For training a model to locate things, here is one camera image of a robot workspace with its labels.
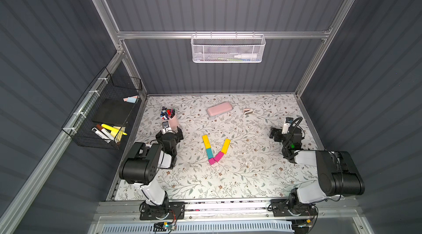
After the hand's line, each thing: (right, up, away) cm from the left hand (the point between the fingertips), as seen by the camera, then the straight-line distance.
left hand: (170, 129), depth 94 cm
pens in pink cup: (-2, +9, 0) cm, 9 cm away
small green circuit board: (+3, -40, -23) cm, 46 cm away
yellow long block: (+21, -8, +3) cm, 22 cm away
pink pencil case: (+29, +12, +15) cm, 34 cm away
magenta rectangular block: (+28, -15, -3) cm, 32 cm away
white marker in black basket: (-21, +1, -27) cm, 34 cm away
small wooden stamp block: (+48, +10, +15) cm, 51 cm away
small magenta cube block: (+24, -17, -5) cm, 30 cm away
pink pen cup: (+1, +4, +3) cm, 5 cm away
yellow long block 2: (+32, -10, 0) cm, 33 cm away
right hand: (+64, 0, 0) cm, 64 cm away
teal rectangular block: (+23, -13, -2) cm, 26 cm away
